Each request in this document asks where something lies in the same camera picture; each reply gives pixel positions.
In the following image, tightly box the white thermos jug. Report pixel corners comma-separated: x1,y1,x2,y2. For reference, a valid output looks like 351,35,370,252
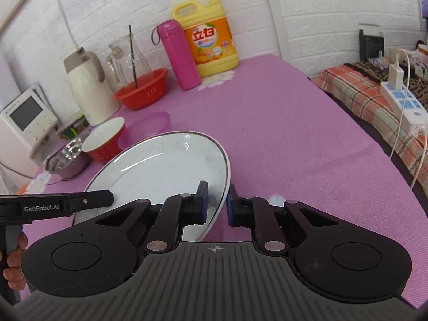
64,47,120,127

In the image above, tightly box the purple plastic bowl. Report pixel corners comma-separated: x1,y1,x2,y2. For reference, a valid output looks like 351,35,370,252
118,112,171,150

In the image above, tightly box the red plastic basket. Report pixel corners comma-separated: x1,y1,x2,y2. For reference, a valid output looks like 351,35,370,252
113,68,168,111

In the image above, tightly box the pink thermos bottle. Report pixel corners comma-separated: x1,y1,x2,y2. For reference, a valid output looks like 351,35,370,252
151,19,202,91

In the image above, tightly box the black stirring stick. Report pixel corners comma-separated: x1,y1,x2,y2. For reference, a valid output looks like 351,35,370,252
128,24,138,89

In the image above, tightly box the clear glass pitcher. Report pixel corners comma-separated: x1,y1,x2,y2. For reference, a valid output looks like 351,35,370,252
106,34,153,92

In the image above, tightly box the yellow detergent bottle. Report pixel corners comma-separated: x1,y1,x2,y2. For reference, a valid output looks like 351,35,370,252
172,0,239,78

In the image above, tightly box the red and white bowl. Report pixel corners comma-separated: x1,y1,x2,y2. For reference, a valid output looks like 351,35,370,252
81,117,125,164

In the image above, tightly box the white water dispenser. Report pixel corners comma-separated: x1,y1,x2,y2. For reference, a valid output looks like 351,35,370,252
1,86,61,178

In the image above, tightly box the plaid cloth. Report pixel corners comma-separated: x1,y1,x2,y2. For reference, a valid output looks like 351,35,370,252
314,62,427,190

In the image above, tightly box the white phone charger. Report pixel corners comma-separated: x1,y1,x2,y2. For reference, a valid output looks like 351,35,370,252
388,51,404,91

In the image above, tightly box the white charging cable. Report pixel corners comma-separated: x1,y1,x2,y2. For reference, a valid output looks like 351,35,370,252
388,48,428,189

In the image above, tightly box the white power strip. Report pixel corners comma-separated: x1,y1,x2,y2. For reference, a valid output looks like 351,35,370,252
380,81,428,136

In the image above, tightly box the white gold-rimmed plate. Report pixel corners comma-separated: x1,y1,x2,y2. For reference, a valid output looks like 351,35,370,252
74,131,231,241

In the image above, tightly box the person's left hand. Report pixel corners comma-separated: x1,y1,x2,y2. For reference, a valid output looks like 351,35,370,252
3,232,28,291

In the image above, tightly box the purple floral tablecloth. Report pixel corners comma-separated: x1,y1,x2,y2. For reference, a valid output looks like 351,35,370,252
20,53,428,309

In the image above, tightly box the stainless steel bowl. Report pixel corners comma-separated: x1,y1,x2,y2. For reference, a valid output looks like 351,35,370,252
45,133,92,180

